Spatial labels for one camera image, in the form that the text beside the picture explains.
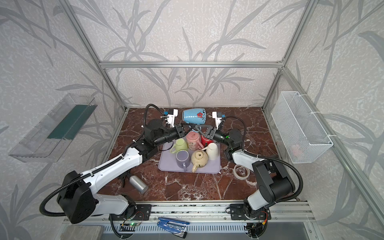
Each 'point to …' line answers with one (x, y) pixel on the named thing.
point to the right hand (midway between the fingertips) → (196, 124)
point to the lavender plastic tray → (167, 161)
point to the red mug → (205, 142)
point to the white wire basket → (301, 130)
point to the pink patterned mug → (193, 141)
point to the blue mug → (197, 116)
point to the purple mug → (183, 159)
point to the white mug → (212, 150)
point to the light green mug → (180, 144)
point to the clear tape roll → (241, 172)
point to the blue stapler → (176, 227)
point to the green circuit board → (131, 224)
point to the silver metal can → (138, 184)
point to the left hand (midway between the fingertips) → (196, 123)
